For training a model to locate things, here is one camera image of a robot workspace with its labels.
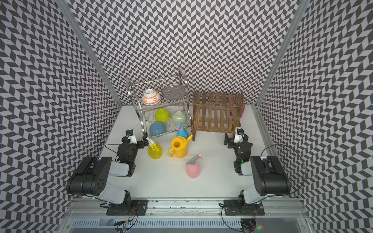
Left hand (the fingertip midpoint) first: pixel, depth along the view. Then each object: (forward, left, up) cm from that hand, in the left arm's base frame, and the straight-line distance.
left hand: (138, 133), depth 91 cm
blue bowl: (+7, -10, -4) cm, 13 cm away
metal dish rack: (+11, -16, +14) cm, 24 cm away
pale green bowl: (+13, -25, 0) cm, 28 cm away
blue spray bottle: (0, -27, +2) cm, 27 cm away
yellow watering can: (-9, -27, +1) cm, 28 cm away
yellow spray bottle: (-13, -13, +2) cm, 18 cm away
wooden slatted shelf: (+14, -50, +4) cm, 52 cm away
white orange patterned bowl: (+9, -12, +23) cm, 27 cm away
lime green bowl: (+16, -13, -2) cm, 20 cm away
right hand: (0, -60, -1) cm, 60 cm away
